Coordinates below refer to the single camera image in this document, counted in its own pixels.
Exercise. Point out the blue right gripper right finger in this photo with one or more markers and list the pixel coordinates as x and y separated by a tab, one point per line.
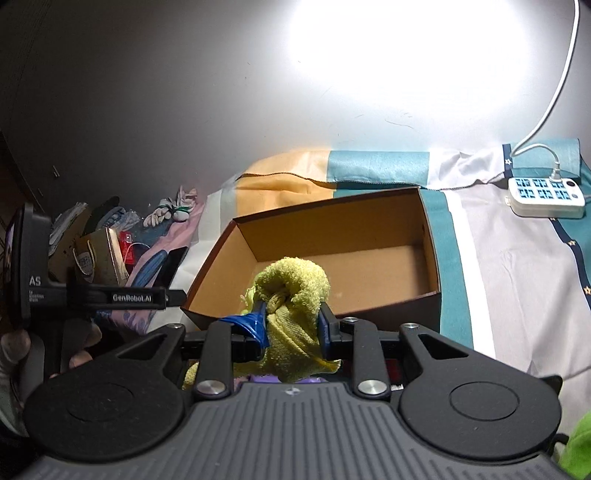
328	332

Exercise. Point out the white power strip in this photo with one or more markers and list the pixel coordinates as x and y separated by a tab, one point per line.
546	198

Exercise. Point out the beige shoe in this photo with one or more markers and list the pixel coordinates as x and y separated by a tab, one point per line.
99	259

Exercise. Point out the yellow knotted towel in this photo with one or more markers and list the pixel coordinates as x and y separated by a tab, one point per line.
293	289

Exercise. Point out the green plush toy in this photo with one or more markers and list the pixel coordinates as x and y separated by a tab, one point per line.
576	457

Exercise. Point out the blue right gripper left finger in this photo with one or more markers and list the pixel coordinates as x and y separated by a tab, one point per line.
252	324

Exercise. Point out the black smartphone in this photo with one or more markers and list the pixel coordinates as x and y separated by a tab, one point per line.
169	267

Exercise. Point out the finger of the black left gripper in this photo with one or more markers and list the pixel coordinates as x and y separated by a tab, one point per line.
126	298

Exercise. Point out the colourful patchwork bed sheet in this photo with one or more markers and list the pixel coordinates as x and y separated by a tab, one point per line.
517	289

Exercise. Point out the brown cardboard box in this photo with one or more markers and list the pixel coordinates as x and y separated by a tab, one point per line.
376	249

